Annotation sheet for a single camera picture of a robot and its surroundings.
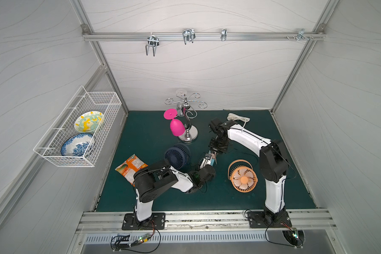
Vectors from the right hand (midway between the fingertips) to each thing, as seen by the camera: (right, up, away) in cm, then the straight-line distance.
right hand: (211, 150), depth 91 cm
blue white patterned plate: (-58, +7, -29) cm, 65 cm away
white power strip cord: (+18, +21, +24) cm, 36 cm away
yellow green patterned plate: (-58, +17, -21) cm, 64 cm away
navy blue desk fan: (-19, -2, -6) cm, 20 cm away
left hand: (-1, -10, 0) cm, 10 cm away
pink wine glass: (-20, +14, -2) cm, 25 cm away
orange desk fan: (+15, -11, -11) cm, 22 cm away
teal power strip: (0, -6, 0) cm, 6 cm away
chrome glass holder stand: (-12, +10, +17) cm, 23 cm away
